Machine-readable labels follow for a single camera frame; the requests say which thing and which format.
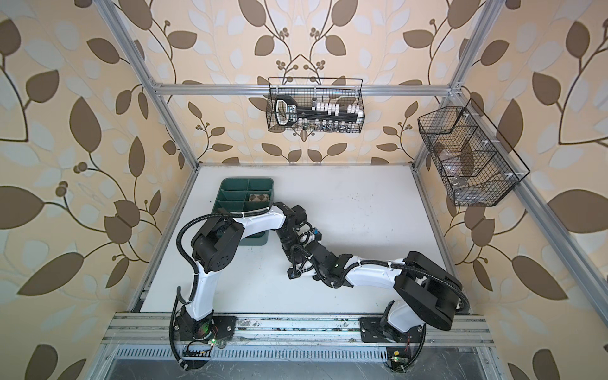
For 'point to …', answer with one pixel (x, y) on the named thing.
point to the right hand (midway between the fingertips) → (314, 254)
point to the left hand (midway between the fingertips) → (304, 264)
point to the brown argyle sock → (260, 197)
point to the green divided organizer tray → (245, 195)
